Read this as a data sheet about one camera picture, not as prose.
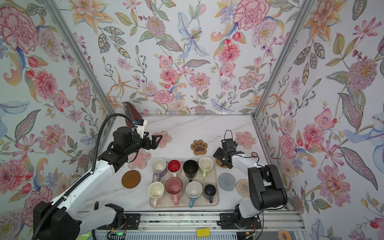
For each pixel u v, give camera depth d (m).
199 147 1.03
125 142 0.59
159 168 0.93
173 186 0.83
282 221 0.77
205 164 0.89
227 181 0.87
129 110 1.04
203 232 0.69
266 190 0.45
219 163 0.86
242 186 0.86
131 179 0.88
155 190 0.82
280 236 0.70
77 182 0.45
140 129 0.69
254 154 0.98
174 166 0.90
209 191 0.82
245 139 1.07
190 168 0.87
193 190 0.84
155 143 0.71
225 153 0.84
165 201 0.80
